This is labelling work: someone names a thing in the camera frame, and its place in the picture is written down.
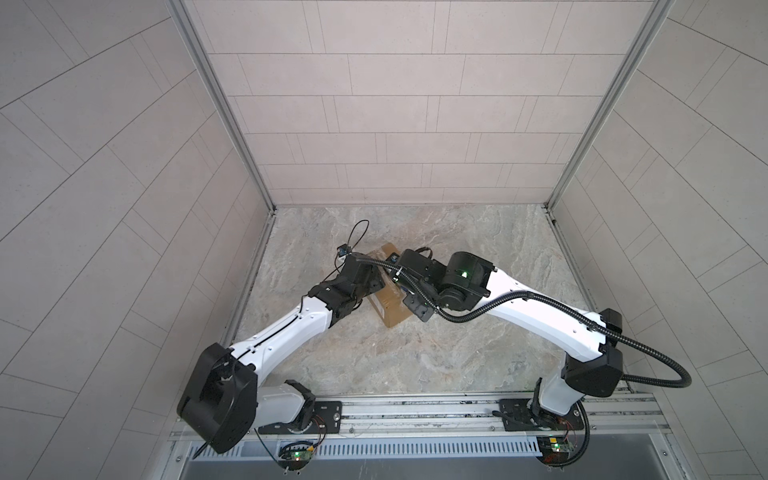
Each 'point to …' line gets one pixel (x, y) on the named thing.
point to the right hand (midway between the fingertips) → (415, 302)
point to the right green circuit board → (554, 444)
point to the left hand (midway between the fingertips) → (381, 273)
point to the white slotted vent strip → (480, 447)
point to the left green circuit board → (296, 453)
